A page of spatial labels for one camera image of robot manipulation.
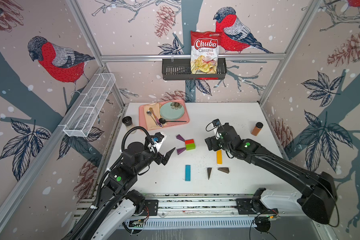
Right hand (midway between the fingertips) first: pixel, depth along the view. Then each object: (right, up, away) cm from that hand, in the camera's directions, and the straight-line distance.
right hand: (210, 137), depth 80 cm
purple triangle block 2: (-18, -11, +13) cm, 24 cm away
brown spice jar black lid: (+33, +2, +16) cm, 37 cm away
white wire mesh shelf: (-66, +8, -9) cm, 67 cm away
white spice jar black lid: (-52, +8, +17) cm, 56 cm away
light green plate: (-25, +16, +36) cm, 46 cm away
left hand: (-22, +1, -12) cm, 25 cm away
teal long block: (-13, -22, +6) cm, 26 cm away
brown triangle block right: (+9, -19, +4) cm, 22 cm away
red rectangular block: (-11, -6, +19) cm, 23 cm away
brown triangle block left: (0, -20, +4) cm, 21 cm away
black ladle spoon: (-30, +8, +29) cm, 43 cm away
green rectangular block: (-10, -8, +15) cm, 20 cm away
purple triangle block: (-18, -3, +20) cm, 27 cm away
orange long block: (+7, -14, +11) cm, 19 cm away
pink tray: (-14, +11, +32) cm, 36 cm away
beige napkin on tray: (-40, +13, +34) cm, 54 cm away
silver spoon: (-42, +14, +34) cm, 56 cm away
